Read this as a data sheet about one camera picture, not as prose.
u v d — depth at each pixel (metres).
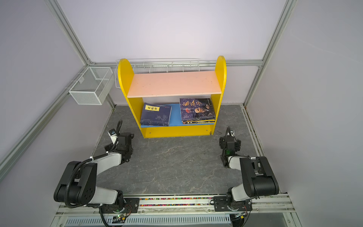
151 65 0.92
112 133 0.77
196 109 0.87
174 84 0.76
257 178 0.45
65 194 0.39
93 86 1.00
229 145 0.72
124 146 0.71
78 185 0.43
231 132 0.80
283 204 0.75
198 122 0.88
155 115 0.89
